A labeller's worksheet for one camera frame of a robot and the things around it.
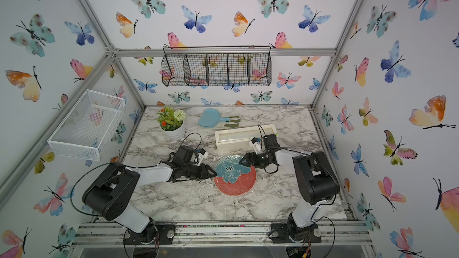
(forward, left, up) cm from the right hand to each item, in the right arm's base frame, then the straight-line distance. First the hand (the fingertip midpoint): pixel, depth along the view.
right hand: (246, 162), depth 91 cm
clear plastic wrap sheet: (-8, +6, -2) cm, 10 cm away
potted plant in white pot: (+14, +39, +12) cm, 43 cm away
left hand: (-7, +15, 0) cm, 16 cm away
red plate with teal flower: (-8, +7, -2) cm, 10 cm away
